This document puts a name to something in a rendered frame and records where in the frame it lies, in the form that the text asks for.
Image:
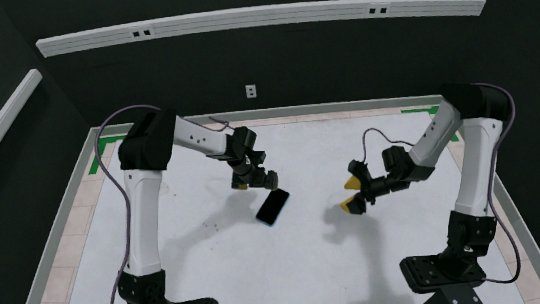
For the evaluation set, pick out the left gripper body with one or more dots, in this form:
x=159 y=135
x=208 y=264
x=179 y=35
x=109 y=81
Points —
x=256 y=178

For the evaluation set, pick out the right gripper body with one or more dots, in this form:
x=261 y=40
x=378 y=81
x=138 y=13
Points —
x=358 y=203

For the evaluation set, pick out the black smartphone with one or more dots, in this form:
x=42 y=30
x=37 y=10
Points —
x=272 y=206

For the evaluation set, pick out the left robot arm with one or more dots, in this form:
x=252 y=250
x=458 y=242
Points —
x=143 y=281

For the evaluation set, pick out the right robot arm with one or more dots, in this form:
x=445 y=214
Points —
x=483 y=111

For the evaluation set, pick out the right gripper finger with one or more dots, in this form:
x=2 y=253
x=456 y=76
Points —
x=343 y=206
x=352 y=184

